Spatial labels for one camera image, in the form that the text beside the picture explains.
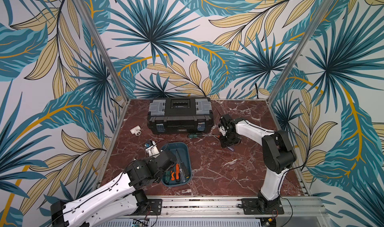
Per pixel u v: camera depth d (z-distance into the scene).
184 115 0.89
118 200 0.58
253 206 0.73
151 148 0.63
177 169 0.84
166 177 0.80
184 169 0.84
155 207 0.74
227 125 0.72
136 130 0.98
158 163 0.53
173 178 0.80
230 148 0.94
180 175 0.82
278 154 0.50
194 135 0.97
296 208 0.76
